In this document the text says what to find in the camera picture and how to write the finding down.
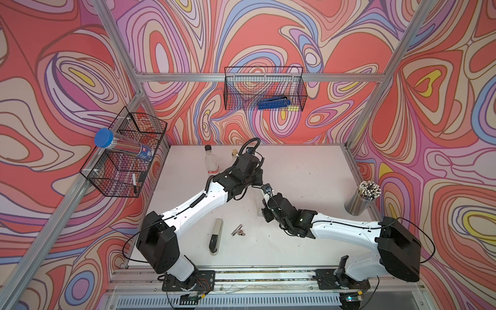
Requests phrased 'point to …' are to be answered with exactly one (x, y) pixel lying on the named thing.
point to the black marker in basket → (134, 183)
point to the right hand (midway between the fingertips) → (265, 205)
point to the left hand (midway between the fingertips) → (263, 173)
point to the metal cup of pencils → (358, 202)
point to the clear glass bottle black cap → (211, 161)
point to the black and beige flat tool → (215, 238)
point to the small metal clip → (238, 230)
